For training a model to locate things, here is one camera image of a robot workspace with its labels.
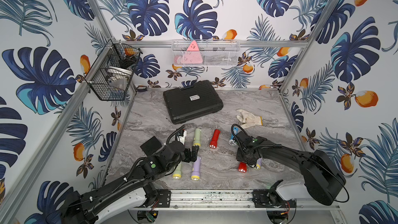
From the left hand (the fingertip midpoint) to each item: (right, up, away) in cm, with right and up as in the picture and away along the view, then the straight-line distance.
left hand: (192, 145), depth 76 cm
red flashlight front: (+26, -13, +5) cm, 29 cm away
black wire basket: (-41, +35, +4) cm, 54 cm away
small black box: (-24, -4, +13) cm, 28 cm away
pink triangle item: (-1, +49, +15) cm, 51 cm away
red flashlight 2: (+13, -1, +17) cm, 21 cm away
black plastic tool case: (-5, +21, +30) cm, 37 cm away
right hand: (+27, -10, +11) cm, 31 cm away
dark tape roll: (-41, +33, +45) cm, 69 cm away
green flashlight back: (+2, -2, +15) cm, 15 cm away
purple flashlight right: (+36, -12, +8) cm, 39 cm away
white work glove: (+37, +10, +27) cm, 47 cm away
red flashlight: (-4, +5, -7) cm, 9 cm away
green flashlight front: (-8, -15, +3) cm, 18 cm away
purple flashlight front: (+2, -16, +2) cm, 16 cm away
